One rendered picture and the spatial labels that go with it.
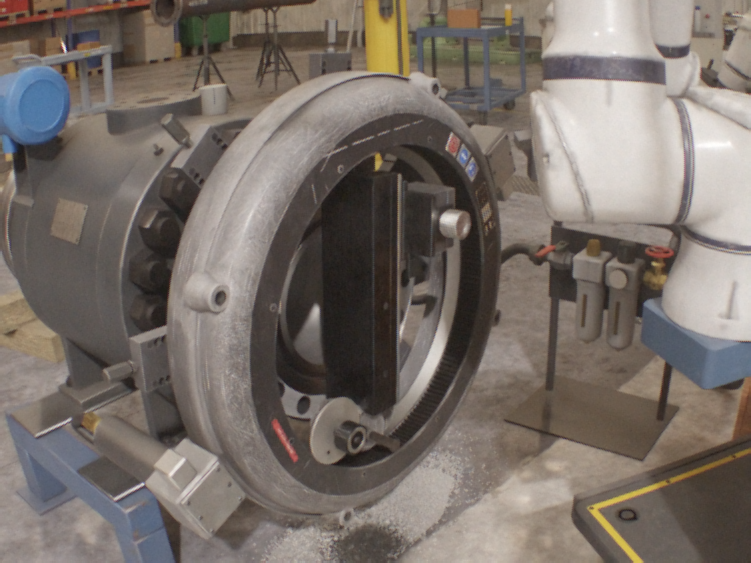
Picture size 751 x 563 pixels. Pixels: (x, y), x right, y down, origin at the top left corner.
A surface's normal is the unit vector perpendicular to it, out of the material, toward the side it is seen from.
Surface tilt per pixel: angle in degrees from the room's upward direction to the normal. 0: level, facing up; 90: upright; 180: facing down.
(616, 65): 80
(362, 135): 90
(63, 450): 0
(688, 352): 90
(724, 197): 107
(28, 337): 90
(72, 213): 62
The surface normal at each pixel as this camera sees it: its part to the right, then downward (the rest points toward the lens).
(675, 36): 0.00, 0.66
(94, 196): -0.50, -0.39
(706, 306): -0.69, -0.06
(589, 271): -0.62, 0.29
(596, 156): -0.16, 0.15
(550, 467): -0.04, -0.94
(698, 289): -0.82, -0.16
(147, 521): 0.79, 0.18
